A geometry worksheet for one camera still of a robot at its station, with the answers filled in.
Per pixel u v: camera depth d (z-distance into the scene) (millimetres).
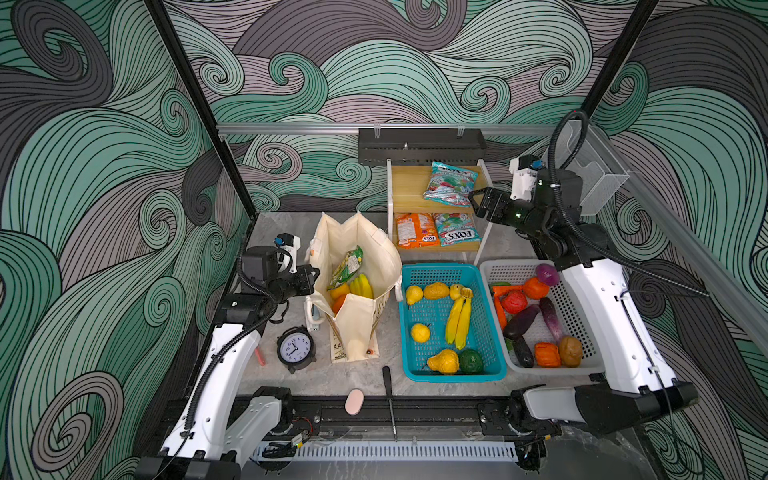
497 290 925
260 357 812
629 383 377
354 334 822
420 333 833
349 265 920
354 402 748
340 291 905
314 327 876
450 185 777
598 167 818
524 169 563
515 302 875
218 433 398
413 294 923
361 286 906
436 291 923
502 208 579
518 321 868
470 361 777
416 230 922
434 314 931
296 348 833
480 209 598
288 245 646
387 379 792
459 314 895
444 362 772
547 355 796
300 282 637
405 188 820
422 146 960
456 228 919
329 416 749
